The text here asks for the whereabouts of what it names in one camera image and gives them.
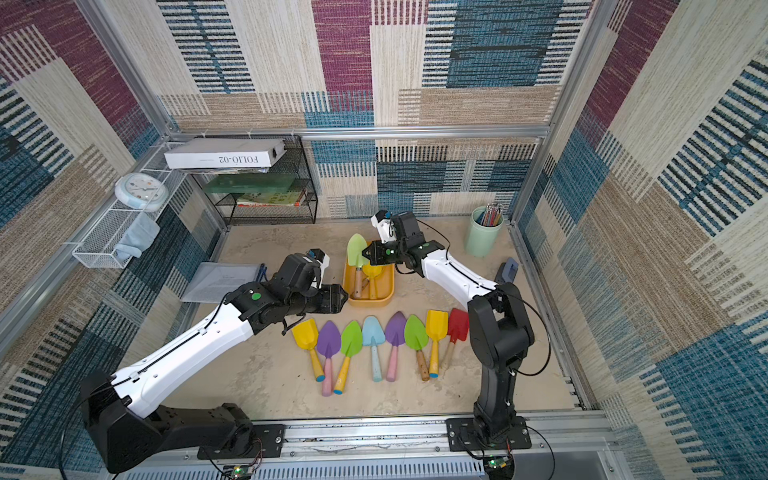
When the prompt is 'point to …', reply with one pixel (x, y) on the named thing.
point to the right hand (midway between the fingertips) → (362, 250)
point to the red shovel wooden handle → (458, 328)
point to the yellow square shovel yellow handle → (437, 327)
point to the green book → (250, 183)
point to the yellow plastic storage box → (370, 286)
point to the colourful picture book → (270, 199)
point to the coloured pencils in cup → (491, 216)
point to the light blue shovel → (373, 335)
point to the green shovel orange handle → (351, 345)
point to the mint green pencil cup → (482, 231)
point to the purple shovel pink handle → (395, 334)
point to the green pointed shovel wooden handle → (416, 337)
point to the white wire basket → (113, 239)
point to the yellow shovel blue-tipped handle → (307, 336)
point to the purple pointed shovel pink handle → (329, 344)
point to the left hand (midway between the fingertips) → (339, 294)
